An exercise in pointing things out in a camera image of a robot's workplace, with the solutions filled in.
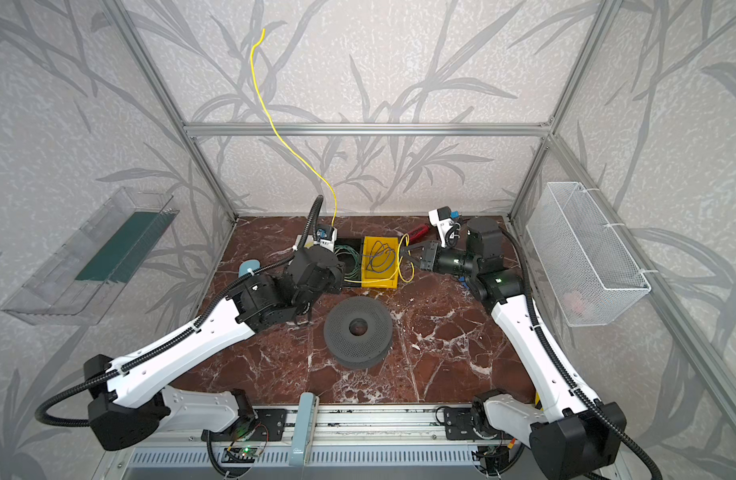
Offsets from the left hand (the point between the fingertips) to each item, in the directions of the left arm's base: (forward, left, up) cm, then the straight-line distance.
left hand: (342, 253), depth 71 cm
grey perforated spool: (-8, -2, -30) cm, 31 cm away
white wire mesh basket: (-7, -53, +6) cm, 54 cm away
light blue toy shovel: (+17, +37, -31) cm, 51 cm away
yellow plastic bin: (+22, -4, -25) cm, 33 cm away
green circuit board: (-37, +23, -30) cm, 53 cm away
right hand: (0, -14, +4) cm, 15 cm away
